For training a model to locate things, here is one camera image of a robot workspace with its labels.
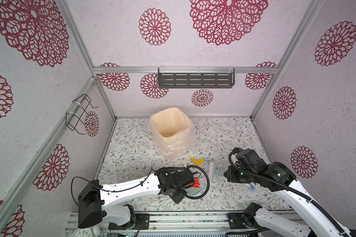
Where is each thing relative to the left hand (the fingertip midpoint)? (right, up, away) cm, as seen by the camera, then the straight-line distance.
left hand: (177, 196), depth 73 cm
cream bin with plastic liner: (-3, +32, +8) cm, 33 cm away
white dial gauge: (-42, -14, -6) cm, 45 cm away
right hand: (+22, +13, -5) cm, 26 cm away
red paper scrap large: (+10, +5, +6) cm, 13 cm away
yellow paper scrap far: (+15, +13, +22) cm, 29 cm away
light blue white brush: (+20, +12, +2) cm, 24 cm away
